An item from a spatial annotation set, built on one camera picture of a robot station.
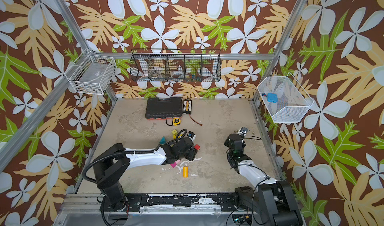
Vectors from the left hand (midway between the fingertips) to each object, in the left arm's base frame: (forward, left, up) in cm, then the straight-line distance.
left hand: (193, 147), depth 88 cm
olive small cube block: (+13, +13, -3) cm, 18 cm away
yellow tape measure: (+22, +12, -3) cm, 25 cm away
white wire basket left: (+33, +61, +28) cm, 75 cm away
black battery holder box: (+37, +4, -4) cm, 38 cm away
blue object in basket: (+22, -45, +21) cm, 55 cm away
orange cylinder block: (-13, +5, -5) cm, 14 cm away
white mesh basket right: (+14, -52, +26) cm, 59 cm away
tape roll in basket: (+43, +11, +21) cm, 49 cm away
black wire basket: (+47, +12, +26) cm, 55 cm away
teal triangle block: (+7, +20, -5) cm, 22 cm away
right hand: (+6, -23, +4) cm, 24 cm away
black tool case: (+34, +22, -4) cm, 41 cm away
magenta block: (-9, +11, -4) cm, 15 cm away
